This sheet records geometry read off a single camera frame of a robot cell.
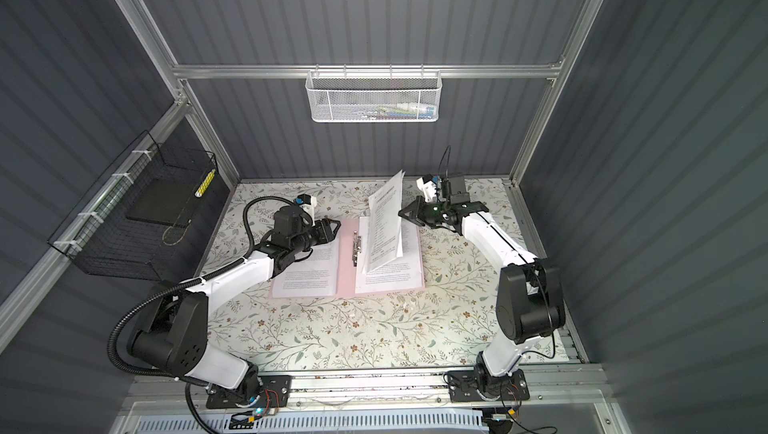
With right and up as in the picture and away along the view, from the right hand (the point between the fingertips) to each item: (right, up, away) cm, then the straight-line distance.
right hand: (402, 215), depth 85 cm
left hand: (-20, -3, +4) cm, 21 cm away
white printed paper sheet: (-27, -20, +9) cm, 35 cm away
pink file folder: (-17, -22, +7) cm, 29 cm away
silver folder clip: (-15, -9, +16) cm, 24 cm away
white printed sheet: (0, -18, +6) cm, 19 cm away
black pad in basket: (-58, +4, -13) cm, 59 cm away
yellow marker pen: (-55, +7, -5) cm, 56 cm away
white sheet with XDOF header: (-5, -8, +4) cm, 10 cm away
